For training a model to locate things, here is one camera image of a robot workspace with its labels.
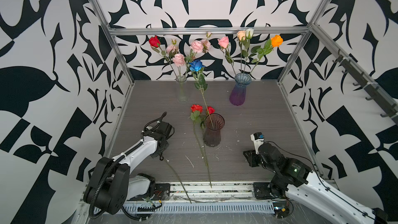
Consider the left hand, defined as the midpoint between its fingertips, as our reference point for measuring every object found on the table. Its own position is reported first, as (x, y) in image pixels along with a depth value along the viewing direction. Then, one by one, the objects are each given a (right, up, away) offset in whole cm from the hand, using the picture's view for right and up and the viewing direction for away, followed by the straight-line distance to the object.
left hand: (160, 144), depth 87 cm
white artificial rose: (+11, -14, -7) cm, 20 cm away
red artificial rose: (+19, +13, +11) cm, 26 cm away
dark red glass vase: (+29, +13, -6) cm, 32 cm away
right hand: (+44, -1, -10) cm, 45 cm away
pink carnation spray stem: (+6, +53, +2) cm, 53 cm away
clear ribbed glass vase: (+10, +27, +19) cm, 35 cm away
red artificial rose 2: (+28, +18, +12) cm, 35 cm away
